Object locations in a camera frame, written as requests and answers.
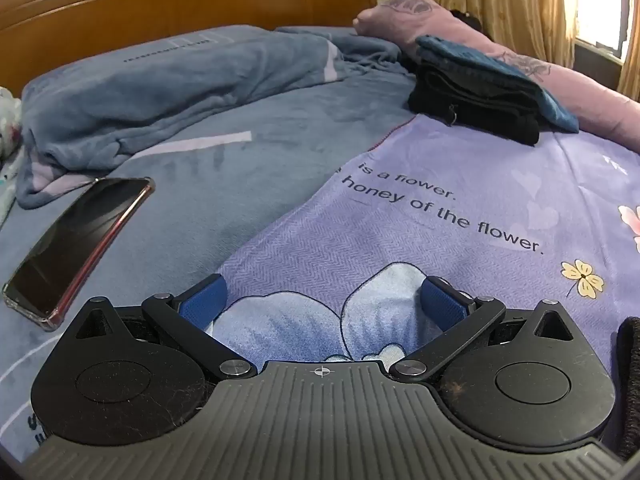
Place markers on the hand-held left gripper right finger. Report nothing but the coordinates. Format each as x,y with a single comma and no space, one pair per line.
442,302

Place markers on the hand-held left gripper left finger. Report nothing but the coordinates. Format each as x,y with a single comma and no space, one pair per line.
202,300

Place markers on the dark brown knit pants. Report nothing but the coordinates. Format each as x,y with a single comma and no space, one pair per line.
630,385

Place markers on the purple floral bed sheet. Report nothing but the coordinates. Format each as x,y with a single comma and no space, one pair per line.
450,220

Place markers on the smartphone in clear case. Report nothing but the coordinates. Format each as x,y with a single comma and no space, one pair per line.
75,250

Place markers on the blue-grey fleece blanket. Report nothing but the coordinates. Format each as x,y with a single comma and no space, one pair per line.
200,110

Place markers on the folded black clothes stack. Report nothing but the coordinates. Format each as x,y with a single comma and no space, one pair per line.
475,105

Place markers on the folded teal towel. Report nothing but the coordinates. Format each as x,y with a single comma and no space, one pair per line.
500,67

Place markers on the pink floral quilt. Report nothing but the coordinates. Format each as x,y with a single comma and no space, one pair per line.
575,85

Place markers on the white floral cloth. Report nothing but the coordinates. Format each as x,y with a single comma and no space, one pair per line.
7,130

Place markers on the window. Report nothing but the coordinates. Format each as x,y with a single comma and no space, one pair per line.
600,0

